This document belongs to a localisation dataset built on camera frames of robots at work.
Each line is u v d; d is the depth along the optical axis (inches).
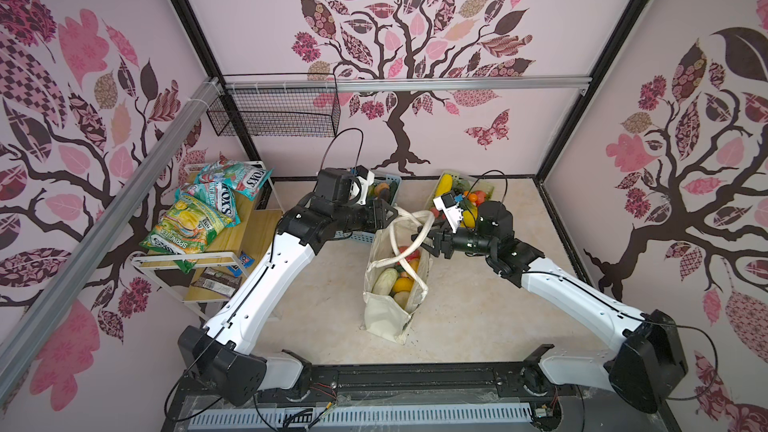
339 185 21.3
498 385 28.7
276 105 37.3
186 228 23.6
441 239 25.1
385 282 32.3
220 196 25.8
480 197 42.3
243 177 27.2
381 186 42.8
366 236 29.3
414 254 25.4
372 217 24.0
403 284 32.8
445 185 42.1
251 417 27.4
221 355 14.8
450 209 25.4
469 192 43.4
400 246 27.0
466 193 44.4
